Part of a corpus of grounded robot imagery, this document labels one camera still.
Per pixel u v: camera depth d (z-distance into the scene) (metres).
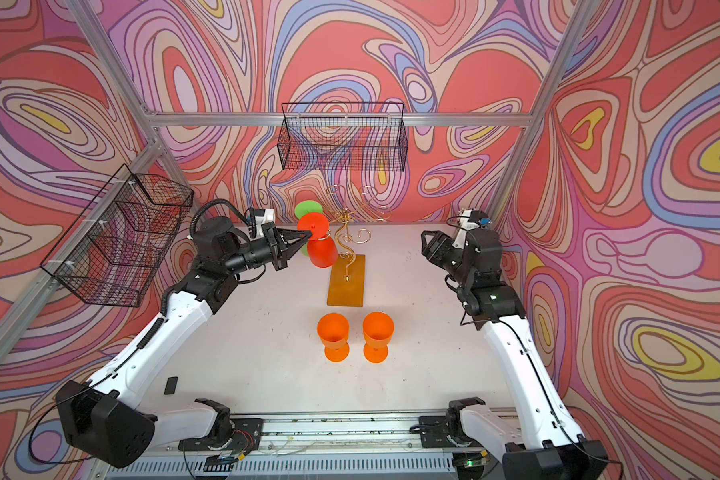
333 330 0.80
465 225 0.62
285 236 0.63
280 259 0.63
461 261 0.59
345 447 0.73
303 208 0.78
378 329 0.80
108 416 0.37
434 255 0.62
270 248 0.61
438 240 0.62
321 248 0.75
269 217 0.67
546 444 0.37
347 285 1.02
